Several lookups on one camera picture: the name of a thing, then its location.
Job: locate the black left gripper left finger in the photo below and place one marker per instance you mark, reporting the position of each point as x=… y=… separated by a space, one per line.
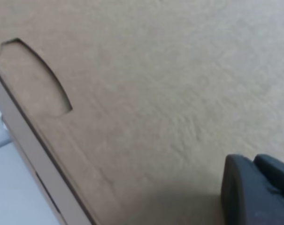
x=246 y=195

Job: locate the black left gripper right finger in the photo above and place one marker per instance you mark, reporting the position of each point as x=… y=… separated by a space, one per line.
x=272 y=169

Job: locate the cardboard drawer box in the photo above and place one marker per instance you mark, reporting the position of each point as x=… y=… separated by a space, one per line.
x=140 y=101

